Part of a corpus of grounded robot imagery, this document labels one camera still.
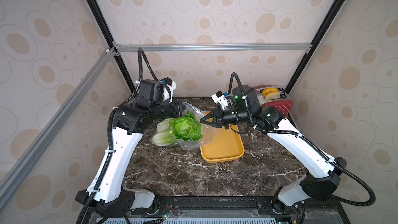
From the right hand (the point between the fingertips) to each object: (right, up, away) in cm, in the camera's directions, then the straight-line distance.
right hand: (204, 118), depth 60 cm
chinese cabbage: (-7, -4, +2) cm, 8 cm away
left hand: (-6, +5, 0) cm, 7 cm away
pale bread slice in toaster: (+42, +12, +34) cm, 55 cm away
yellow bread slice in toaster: (+40, +16, +35) cm, 56 cm away
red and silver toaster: (+49, +7, +34) cm, 60 cm away
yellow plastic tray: (+10, -17, +33) cm, 39 cm away
